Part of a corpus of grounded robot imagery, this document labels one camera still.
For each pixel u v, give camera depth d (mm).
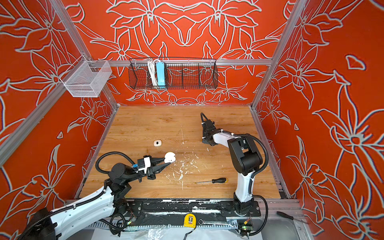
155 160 609
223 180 814
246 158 503
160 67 892
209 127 796
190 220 683
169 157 621
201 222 696
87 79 925
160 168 602
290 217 703
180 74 976
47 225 430
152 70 883
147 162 541
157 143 949
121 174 536
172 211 728
